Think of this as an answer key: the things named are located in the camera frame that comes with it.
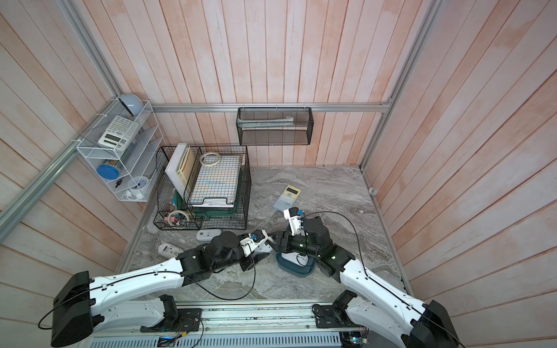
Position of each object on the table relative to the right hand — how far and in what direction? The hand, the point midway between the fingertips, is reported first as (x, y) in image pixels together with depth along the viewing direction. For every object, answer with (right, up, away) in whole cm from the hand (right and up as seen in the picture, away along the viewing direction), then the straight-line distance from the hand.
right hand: (268, 236), depth 73 cm
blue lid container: (-58, +23, +3) cm, 62 cm away
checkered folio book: (-20, +20, +15) cm, 32 cm away
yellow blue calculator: (+9, +12, +33) cm, 36 cm away
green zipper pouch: (-25, +7, +13) cm, 29 cm away
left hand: (-2, -4, +2) cm, 5 cm away
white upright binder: (-36, +25, +12) cm, 46 cm away
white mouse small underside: (-41, -9, +15) cm, 45 cm away
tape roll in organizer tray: (-42, +6, +20) cm, 47 cm away
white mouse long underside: (+14, -13, +13) cm, 23 cm away
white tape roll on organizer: (-28, +33, +25) cm, 50 cm away
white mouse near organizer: (-28, -4, +20) cm, 34 cm away
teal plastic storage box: (+11, -15, +8) cm, 20 cm away
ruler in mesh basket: (-3, +44, +16) cm, 47 cm away
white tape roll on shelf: (-56, +17, +17) cm, 61 cm away
